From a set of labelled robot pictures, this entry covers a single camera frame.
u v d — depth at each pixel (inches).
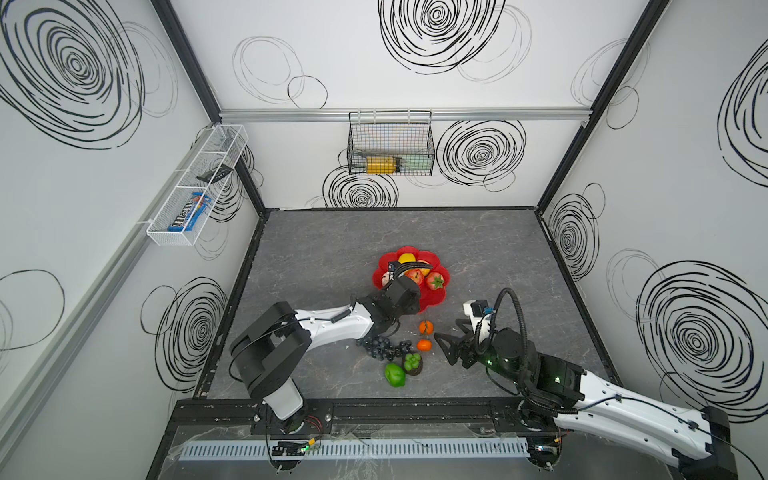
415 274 36.8
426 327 34.0
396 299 26.2
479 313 24.4
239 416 30.2
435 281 36.8
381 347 31.7
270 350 17.6
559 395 20.7
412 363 30.3
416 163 34.1
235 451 27.4
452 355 25.3
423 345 32.5
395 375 30.4
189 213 27.0
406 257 39.2
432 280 36.8
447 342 25.9
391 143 39.0
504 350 21.4
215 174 29.8
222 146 35.9
